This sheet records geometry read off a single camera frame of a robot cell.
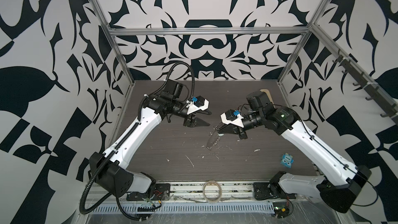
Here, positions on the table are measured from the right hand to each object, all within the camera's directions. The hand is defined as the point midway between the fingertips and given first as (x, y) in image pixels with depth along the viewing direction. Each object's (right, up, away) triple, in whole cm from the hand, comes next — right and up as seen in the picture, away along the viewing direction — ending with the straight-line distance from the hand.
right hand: (220, 128), depth 62 cm
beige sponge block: (+40, +16, +48) cm, 64 cm away
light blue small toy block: (+38, -21, +20) cm, 48 cm away
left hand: (-4, +5, +3) cm, 7 cm away
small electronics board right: (+29, -38, +8) cm, 48 cm away
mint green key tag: (0, -3, +1) cm, 3 cm away
